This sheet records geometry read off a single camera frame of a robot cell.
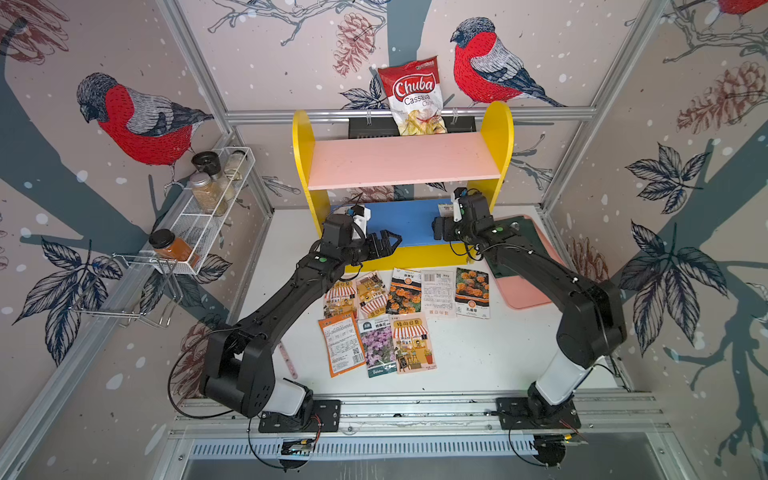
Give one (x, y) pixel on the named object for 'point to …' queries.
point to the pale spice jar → (235, 164)
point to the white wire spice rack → (197, 228)
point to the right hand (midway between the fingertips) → (444, 220)
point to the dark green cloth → (527, 237)
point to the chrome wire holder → (142, 289)
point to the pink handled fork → (287, 361)
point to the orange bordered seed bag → (344, 349)
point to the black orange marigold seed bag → (405, 291)
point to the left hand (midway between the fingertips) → (396, 236)
